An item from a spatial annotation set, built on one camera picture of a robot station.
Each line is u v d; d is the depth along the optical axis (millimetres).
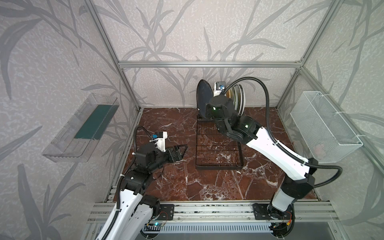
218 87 514
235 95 753
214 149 964
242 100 752
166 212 728
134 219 564
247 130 431
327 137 636
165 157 616
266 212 735
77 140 638
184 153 642
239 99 752
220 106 427
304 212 753
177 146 617
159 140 631
